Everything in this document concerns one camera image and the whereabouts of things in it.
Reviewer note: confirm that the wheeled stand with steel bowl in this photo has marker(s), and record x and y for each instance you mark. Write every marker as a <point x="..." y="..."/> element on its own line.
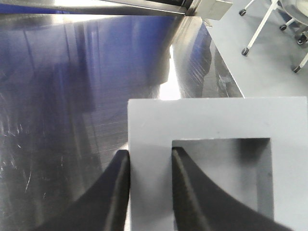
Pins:
<point x="260" y="26"/>

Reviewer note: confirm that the grey block with square hole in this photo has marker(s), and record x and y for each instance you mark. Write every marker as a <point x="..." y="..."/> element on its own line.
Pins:
<point x="216" y="115"/>

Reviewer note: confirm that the steel rack with table top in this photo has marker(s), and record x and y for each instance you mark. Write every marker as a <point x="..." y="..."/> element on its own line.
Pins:
<point x="72" y="96"/>

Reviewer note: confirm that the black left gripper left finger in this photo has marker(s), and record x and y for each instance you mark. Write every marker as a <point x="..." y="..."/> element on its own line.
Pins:
<point x="101" y="207"/>

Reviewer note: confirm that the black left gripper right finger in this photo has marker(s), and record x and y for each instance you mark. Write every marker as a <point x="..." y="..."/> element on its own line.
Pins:
<point x="197" y="207"/>

